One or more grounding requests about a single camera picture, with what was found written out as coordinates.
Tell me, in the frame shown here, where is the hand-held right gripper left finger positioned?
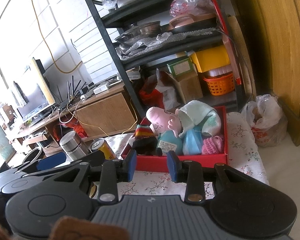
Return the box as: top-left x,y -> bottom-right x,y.
54,150 -> 138,205

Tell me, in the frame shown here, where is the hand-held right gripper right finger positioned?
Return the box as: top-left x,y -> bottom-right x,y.
167,151 -> 251,203

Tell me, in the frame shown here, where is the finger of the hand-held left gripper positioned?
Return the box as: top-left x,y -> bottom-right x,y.
36,152 -> 67,173
65,150 -> 107,168

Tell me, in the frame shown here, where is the red cardboard box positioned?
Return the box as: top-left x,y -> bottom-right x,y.
121,106 -> 228,172

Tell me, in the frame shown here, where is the striped black knit hat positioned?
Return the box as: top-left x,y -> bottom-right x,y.
132,124 -> 158,155

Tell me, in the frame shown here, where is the pinkish purple knit cloth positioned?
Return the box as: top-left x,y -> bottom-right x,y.
201,135 -> 224,155

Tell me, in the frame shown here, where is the pink pig plush toy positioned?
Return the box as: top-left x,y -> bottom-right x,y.
146,106 -> 184,155

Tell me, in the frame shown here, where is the mint green towel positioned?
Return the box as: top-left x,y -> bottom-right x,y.
177,100 -> 222,137

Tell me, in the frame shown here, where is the blue and yellow drink can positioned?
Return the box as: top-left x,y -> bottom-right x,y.
90,138 -> 117,160

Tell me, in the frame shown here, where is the stainless steel thermos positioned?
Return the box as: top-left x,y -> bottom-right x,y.
59,131 -> 90,162

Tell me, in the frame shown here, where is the orange plastic bag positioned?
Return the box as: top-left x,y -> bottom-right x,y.
52,122 -> 88,140

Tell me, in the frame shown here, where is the glass coffee jar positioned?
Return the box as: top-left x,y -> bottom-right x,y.
89,182 -> 102,199

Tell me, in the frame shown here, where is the wooden television stand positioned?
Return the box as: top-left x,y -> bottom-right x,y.
12,82 -> 138,155

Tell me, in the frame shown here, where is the black router with antennas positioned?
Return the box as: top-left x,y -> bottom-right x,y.
51,75 -> 84,110

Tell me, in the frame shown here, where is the flat screen television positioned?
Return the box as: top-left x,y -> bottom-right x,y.
14,57 -> 57,127

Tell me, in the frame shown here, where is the black shelf rack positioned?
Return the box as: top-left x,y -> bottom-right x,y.
76,0 -> 243,120

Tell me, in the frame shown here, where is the red plastic bag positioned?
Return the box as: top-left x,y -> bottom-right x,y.
139,76 -> 165,108

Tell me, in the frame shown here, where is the white printed plastic bag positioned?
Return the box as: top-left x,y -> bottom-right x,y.
155,69 -> 181,110

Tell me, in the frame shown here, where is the floral tablecloth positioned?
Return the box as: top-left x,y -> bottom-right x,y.
89,110 -> 270,203

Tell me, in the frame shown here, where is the brown fuzzy cloth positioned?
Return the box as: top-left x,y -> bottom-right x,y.
49,217 -> 130,240

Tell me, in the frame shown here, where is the brown cardboard box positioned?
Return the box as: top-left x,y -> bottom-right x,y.
161,70 -> 204,103

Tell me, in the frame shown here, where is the white flat device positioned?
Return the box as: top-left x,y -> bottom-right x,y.
117,72 -> 141,81

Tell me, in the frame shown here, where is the orange plastic basket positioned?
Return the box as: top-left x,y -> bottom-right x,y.
203,73 -> 235,96

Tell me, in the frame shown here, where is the green box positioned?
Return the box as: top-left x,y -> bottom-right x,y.
167,57 -> 198,78

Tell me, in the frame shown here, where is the translucent white plastic bag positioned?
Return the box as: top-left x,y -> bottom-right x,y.
241,94 -> 288,148

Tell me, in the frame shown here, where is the clear plastic tub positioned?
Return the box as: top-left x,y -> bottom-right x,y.
206,66 -> 233,79

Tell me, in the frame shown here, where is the red flat box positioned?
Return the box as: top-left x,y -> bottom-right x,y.
197,0 -> 242,85

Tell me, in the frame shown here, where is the clear bubble wrap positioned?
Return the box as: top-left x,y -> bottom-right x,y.
115,29 -> 217,60

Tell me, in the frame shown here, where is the yellow box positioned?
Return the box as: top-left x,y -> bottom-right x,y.
190,45 -> 232,73

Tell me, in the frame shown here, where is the metal pot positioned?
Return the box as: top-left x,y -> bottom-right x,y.
114,21 -> 173,43

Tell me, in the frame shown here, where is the brown frying pan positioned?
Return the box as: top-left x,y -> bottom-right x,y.
168,15 -> 218,34

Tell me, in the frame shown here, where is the wooden cabinet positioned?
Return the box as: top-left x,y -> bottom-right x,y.
230,0 -> 300,147

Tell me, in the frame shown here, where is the pink printed plastic bag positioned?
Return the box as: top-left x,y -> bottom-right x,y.
170,0 -> 217,18

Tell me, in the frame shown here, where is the yellow cable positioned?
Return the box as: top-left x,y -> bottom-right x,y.
27,0 -> 83,75

